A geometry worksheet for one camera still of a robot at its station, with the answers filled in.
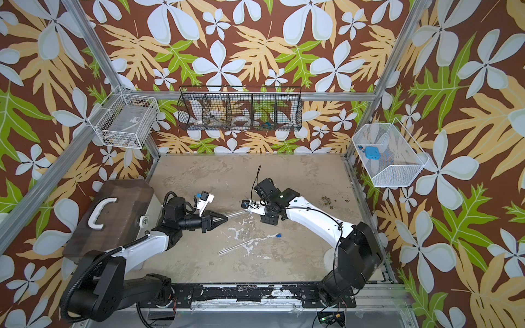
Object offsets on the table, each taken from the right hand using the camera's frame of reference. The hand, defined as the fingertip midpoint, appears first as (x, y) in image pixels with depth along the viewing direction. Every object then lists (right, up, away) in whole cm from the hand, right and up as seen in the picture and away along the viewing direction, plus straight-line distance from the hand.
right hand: (265, 209), depth 85 cm
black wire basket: (-12, +47, +13) cm, 50 cm away
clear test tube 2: (-14, -4, +13) cm, 19 cm away
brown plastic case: (-61, -3, -6) cm, 61 cm away
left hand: (-15, -2, -5) cm, 16 cm away
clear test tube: (-16, -17, +1) cm, 24 cm away
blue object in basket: (+46, +24, +1) cm, 52 cm away
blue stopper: (+6, -12, +5) cm, 14 cm away
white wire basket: (-60, +38, +1) cm, 71 cm away
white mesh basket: (+52, +21, -8) cm, 57 cm away
